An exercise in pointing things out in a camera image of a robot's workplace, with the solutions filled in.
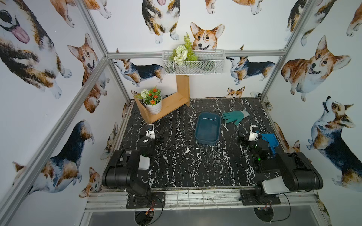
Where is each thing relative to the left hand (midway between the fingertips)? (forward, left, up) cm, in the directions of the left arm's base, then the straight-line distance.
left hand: (153, 127), depth 92 cm
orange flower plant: (+16, +1, +12) cm, 20 cm away
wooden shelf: (+25, -10, -4) cm, 27 cm away
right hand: (-4, -62, +2) cm, 63 cm away
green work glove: (+15, -60, -10) cm, 63 cm away
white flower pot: (+12, +1, +3) cm, 13 cm away
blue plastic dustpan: (-6, -81, -10) cm, 82 cm away
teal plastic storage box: (+3, -37, -8) cm, 38 cm away
